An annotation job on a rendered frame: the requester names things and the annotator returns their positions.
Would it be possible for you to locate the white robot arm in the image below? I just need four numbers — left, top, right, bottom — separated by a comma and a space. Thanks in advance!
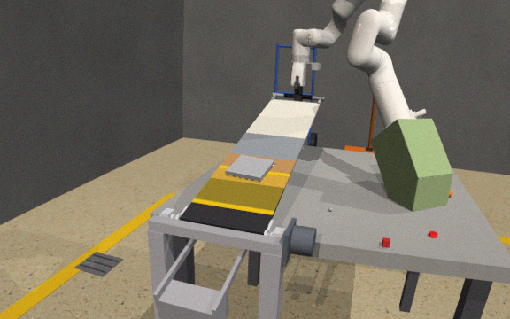
291, 0, 426, 129

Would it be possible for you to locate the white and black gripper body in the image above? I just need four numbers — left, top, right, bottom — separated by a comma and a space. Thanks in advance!
290, 61, 309, 87

